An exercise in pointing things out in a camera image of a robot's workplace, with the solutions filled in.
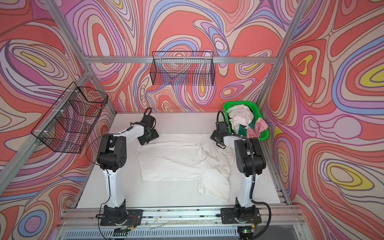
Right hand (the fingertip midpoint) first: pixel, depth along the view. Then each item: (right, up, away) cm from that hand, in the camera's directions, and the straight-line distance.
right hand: (217, 138), depth 104 cm
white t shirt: (-25, -11, -11) cm, 29 cm away
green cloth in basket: (+16, +7, -5) cm, 18 cm away
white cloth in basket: (+16, +17, -1) cm, 23 cm away
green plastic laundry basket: (+31, +3, -5) cm, 31 cm away
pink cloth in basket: (+29, +9, -1) cm, 31 cm away
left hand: (-45, +1, 0) cm, 45 cm away
